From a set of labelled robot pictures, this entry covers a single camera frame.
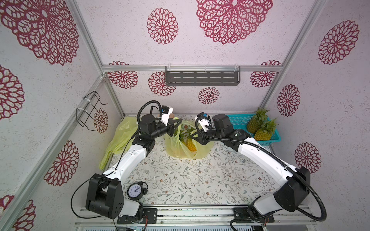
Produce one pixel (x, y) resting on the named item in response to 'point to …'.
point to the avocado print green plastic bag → (181, 144)
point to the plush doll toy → (175, 118)
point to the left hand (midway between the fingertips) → (181, 121)
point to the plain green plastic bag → (121, 140)
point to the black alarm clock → (135, 191)
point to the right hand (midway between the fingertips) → (191, 134)
